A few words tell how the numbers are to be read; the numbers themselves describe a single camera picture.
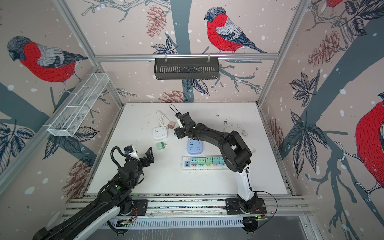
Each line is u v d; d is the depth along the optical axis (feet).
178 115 2.79
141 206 2.39
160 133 3.30
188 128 2.43
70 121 2.36
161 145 3.11
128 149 2.24
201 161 2.72
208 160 2.73
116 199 1.89
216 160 2.73
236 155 1.70
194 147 3.03
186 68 3.48
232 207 2.39
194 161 2.72
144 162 2.38
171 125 3.50
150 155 2.49
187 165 2.81
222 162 2.74
